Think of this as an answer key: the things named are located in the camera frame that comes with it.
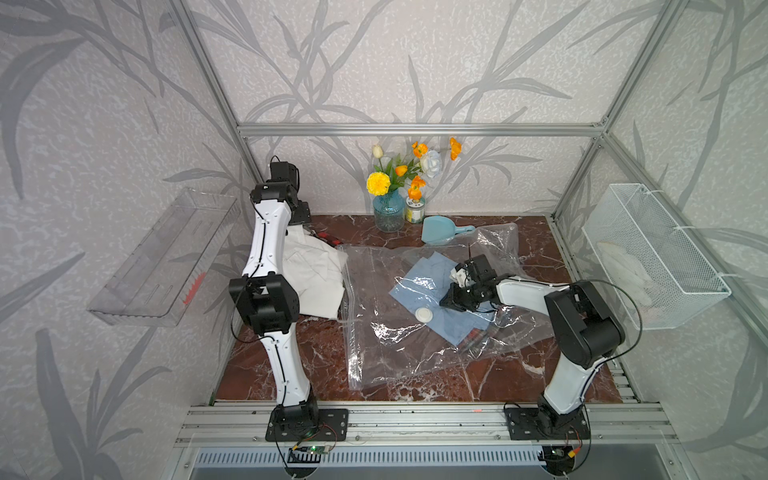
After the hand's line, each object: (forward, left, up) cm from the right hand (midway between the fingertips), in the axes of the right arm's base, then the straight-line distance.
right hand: (441, 301), depth 95 cm
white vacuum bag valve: (-6, +6, +2) cm, 8 cm away
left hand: (+17, +47, +22) cm, 55 cm away
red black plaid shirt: (+24, +39, +3) cm, 46 cm away
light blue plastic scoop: (+33, -3, -2) cm, 33 cm away
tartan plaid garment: (-12, -17, 0) cm, 21 cm away
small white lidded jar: (+37, +8, +4) cm, 38 cm away
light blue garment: (+3, +6, +3) cm, 8 cm away
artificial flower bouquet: (+35, +15, +24) cm, 45 cm away
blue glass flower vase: (+34, +17, +7) cm, 39 cm away
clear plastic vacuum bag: (-9, +15, +2) cm, 17 cm away
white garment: (+5, +38, +10) cm, 40 cm away
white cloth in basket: (-3, -47, +20) cm, 51 cm away
